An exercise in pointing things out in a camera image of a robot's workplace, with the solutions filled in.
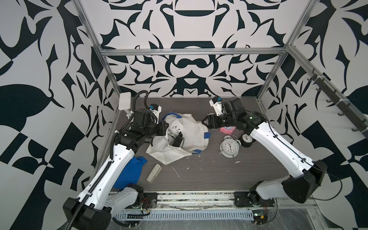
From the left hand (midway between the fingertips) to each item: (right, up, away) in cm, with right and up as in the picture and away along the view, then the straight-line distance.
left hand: (167, 122), depth 74 cm
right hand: (+20, +2, +1) cm, 20 cm away
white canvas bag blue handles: (+16, -13, +16) cm, 26 cm away
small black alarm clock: (+5, -11, +10) cm, 16 cm away
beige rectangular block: (-8, -29, +6) cm, 30 cm away
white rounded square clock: (+3, -5, +21) cm, 21 cm away
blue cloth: (-20, -28, +5) cm, 35 cm away
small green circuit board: (+46, -46, -2) cm, 65 cm away
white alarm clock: (+36, -16, +16) cm, 43 cm away
